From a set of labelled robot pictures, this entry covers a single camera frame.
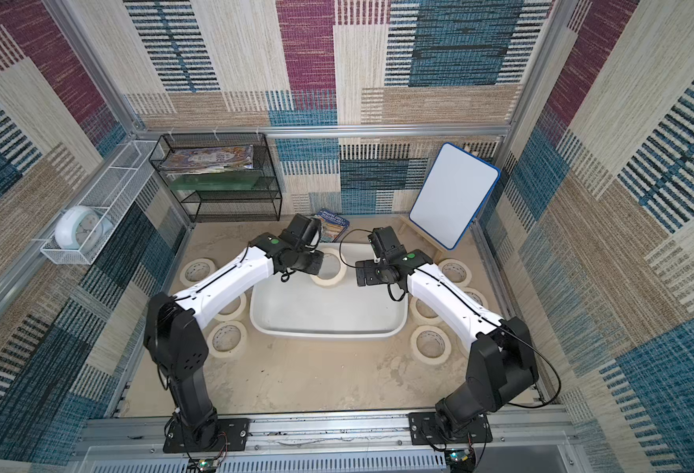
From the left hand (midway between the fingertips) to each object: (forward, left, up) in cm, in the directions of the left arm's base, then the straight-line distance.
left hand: (315, 259), depth 88 cm
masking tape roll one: (+8, +44, -15) cm, 47 cm away
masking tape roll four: (-13, -31, -13) cm, 35 cm away
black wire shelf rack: (+38, +25, -12) cm, 47 cm away
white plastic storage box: (-7, +6, -16) cm, 18 cm away
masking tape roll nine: (-20, -34, -16) cm, 42 cm away
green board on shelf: (+24, +33, +11) cm, 42 cm away
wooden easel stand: (+20, -32, -7) cm, 38 cm away
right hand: (-4, -17, 0) cm, 17 cm away
